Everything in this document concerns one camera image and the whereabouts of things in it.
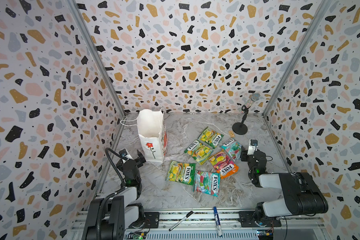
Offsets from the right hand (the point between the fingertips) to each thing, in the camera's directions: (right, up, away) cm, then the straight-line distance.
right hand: (247, 143), depth 91 cm
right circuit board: (+2, -42, -19) cm, 46 cm away
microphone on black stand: (+4, +9, +22) cm, 24 cm away
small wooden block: (-4, +5, +19) cm, 20 cm away
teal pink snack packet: (-6, -4, +7) cm, 10 cm away
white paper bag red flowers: (-60, +6, +10) cm, 61 cm away
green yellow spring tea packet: (-39, -17, -3) cm, 43 cm away
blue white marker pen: (-21, -37, -18) cm, 46 cm away
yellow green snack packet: (-20, +3, +13) cm, 24 cm away
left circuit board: (-60, -41, -20) cm, 76 cm away
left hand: (-69, -4, -6) cm, 69 cm away
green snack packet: (-29, -6, +7) cm, 30 cm away
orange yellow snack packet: (-14, -13, +1) cm, 19 cm away
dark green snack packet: (-25, -21, -7) cm, 34 cm away
